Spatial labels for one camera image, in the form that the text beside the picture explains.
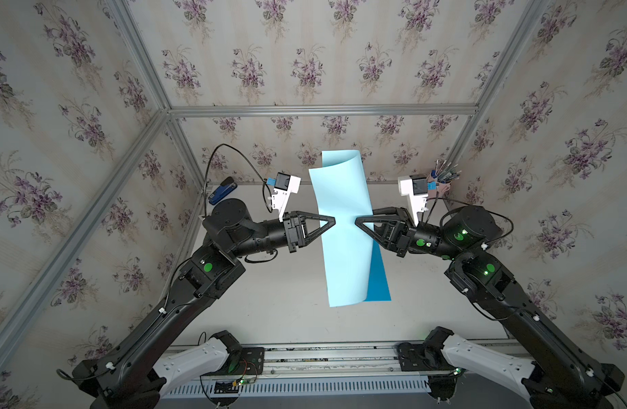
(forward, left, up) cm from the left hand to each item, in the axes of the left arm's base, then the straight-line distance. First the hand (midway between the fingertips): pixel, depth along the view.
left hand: (335, 227), depth 49 cm
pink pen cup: (+46, -53, -37) cm, 79 cm away
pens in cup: (+54, -55, -35) cm, 84 cm away
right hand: (+1, -6, +1) cm, 6 cm away
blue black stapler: (+53, +44, -43) cm, 81 cm away
